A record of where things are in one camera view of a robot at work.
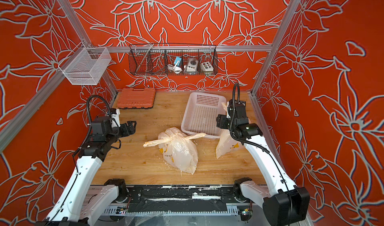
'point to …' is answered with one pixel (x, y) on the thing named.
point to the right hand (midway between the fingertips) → (218, 118)
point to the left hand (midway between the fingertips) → (129, 122)
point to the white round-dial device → (192, 65)
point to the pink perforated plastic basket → (200, 114)
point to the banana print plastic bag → (228, 143)
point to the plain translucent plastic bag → (178, 148)
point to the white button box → (207, 66)
